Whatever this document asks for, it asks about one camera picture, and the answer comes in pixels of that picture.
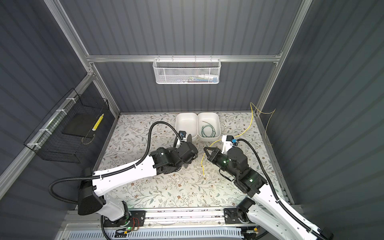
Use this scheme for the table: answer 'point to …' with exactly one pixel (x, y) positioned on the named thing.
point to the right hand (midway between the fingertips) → (205, 150)
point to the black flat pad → (81, 124)
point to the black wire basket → (49, 143)
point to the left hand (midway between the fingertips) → (188, 150)
